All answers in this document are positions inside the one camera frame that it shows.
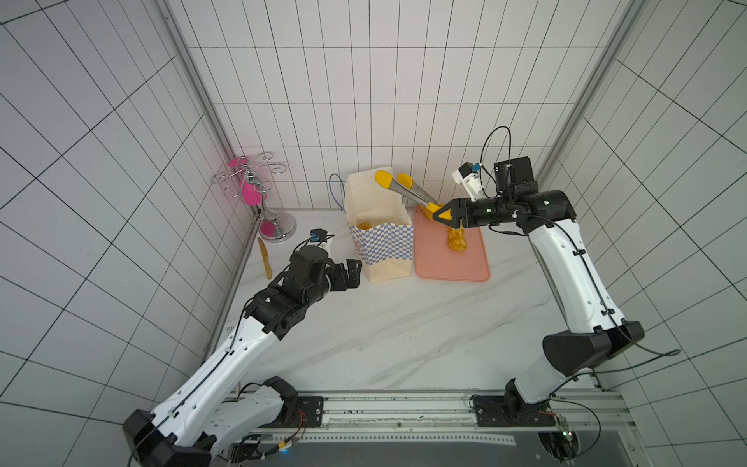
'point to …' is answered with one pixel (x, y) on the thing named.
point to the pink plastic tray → (435, 259)
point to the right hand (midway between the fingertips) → (429, 216)
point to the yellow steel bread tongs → (404, 184)
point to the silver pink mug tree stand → (254, 184)
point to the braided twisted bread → (456, 238)
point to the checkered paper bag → (380, 227)
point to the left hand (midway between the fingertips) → (342, 270)
